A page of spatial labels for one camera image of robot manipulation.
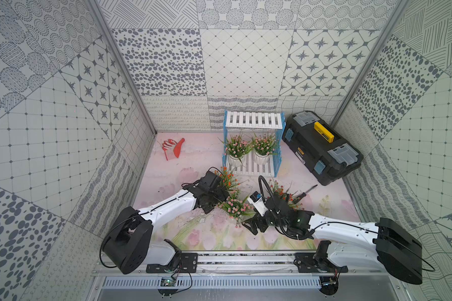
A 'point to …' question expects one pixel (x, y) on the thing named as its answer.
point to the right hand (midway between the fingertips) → (250, 217)
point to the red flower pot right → (278, 189)
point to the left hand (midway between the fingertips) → (230, 202)
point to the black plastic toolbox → (320, 147)
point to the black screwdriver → (302, 195)
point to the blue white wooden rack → (239, 120)
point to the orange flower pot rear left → (226, 178)
